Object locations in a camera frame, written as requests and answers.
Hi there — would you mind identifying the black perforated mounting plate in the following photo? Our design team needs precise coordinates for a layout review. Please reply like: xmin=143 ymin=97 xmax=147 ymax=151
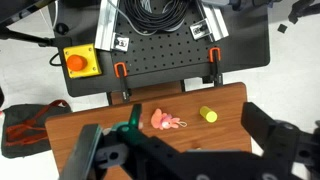
xmin=48 ymin=0 xmax=271 ymax=98

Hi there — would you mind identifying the coiled black cable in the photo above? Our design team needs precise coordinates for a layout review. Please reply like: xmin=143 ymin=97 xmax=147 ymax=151
xmin=123 ymin=0 xmax=192 ymax=35

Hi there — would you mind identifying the black bag with red straps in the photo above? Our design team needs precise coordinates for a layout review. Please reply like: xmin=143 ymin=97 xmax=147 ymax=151
xmin=1 ymin=99 xmax=73 ymax=160

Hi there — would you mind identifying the yellow emergency stop box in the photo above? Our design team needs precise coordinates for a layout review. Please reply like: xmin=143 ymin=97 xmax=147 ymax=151
xmin=62 ymin=43 xmax=103 ymax=79

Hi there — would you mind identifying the corn can with silver lid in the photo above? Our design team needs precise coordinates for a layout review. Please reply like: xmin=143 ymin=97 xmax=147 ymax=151
xmin=128 ymin=103 xmax=145 ymax=130

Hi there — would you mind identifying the yellow cylinder block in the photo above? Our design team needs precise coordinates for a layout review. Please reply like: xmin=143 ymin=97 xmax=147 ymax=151
xmin=199 ymin=105 xmax=219 ymax=124

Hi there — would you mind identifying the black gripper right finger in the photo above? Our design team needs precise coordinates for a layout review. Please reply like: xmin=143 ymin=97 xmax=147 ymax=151
xmin=240 ymin=101 xmax=320 ymax=168

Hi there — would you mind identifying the orange black bar clamp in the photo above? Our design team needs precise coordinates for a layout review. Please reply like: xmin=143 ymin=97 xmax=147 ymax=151
xmin=113 ymin=61 xmax=132 ymax=102
xmin=202 ymin=46 xmax=223 ymax=87

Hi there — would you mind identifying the black tripod leg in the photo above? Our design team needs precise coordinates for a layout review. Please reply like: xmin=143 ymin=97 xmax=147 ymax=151
xmin=0 ymin=0 xmax=56 ymax=48

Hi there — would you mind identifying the black stand foot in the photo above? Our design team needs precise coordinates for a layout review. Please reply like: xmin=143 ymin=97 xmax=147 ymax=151
xmin=287 ymin=0 xmax=320 ymax=25

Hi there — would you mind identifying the aluminium extrusion rail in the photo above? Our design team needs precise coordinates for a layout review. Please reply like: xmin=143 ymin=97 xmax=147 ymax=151
xmin=196 ymin=0 xmax=230 ymax=43
xmin=94 ymin=0 xmax=120 ymax=52

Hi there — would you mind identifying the silver corner bracket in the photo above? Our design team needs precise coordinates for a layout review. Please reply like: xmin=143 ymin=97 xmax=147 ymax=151
xmin=188 ymin=18 xmax=212 ymax=41
xmin=111 ymin=32 xmax=131 ymax=53

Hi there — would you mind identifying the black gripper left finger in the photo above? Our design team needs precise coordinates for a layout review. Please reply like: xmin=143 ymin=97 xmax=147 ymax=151
xmin=59 ymin=123 xmax=130 ymax=180

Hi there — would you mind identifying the pink plush doll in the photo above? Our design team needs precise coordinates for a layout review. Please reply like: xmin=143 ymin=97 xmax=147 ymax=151
xmin=150 ymin=108 xmax=188 ymax=131

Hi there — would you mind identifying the small black square piece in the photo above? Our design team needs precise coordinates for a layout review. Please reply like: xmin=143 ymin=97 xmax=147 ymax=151
xmin=276 ymin=23 xmax=289 ymax=34

